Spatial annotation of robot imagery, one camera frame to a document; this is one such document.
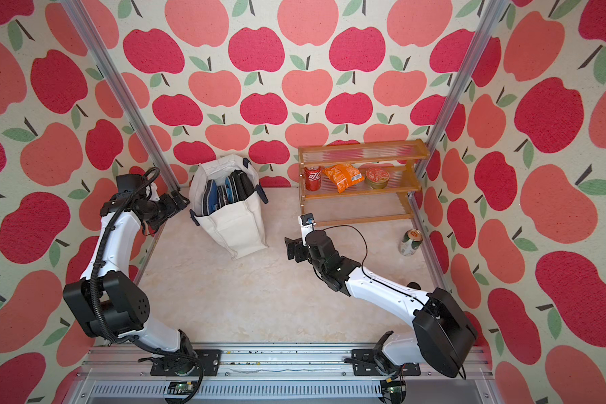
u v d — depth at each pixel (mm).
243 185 1005
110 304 443
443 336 402
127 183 650
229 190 980
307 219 701
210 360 749
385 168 1073
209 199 885
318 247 605
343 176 985
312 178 932
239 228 873
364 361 741
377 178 985
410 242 907
